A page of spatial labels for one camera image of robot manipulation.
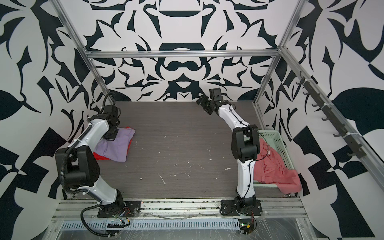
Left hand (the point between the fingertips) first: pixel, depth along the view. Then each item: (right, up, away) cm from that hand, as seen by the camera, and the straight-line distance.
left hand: (101, 132), depth 84 cm
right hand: (+55, +19, +12) cm, 59 cm away
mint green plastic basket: (+87, -29, -4) cm, 92 cm away
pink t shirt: (+93, -19, -1) cm, 95 cm away
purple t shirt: (+5, -11, +8) cm, 14 cm away
